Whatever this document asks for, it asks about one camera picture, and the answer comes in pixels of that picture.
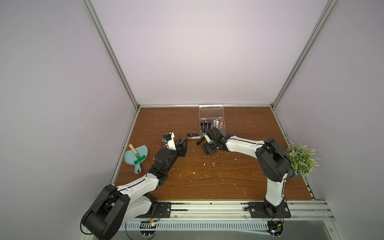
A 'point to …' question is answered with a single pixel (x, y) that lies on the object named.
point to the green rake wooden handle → (138, 157)
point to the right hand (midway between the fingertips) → (209, 142)
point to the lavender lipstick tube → (214, 123)
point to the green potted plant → (303, 160)
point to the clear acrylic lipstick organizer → (211, 116)
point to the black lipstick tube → (192, 134)
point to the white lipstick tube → (217, 124)
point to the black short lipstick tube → (209, 125)
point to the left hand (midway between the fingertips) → (186, 139)
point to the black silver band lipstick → (200, 140)
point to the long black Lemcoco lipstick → (205, 124)
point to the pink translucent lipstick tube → (221, 124)
